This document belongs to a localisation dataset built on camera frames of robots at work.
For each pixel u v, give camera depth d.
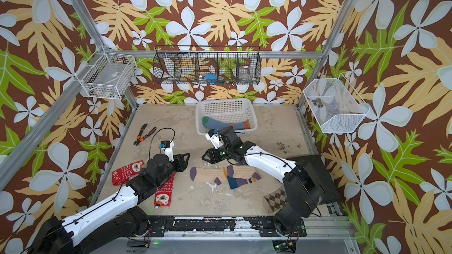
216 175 0.88
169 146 0.73
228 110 1.23
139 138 1.03
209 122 1.09
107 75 0.85
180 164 0.71
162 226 0.74
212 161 0.73
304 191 0.44
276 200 0.81
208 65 0.98
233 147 0.66
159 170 0.61
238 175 0.87
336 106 0.84
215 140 0.76
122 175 0.87
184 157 0.76
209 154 0.73
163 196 0.82
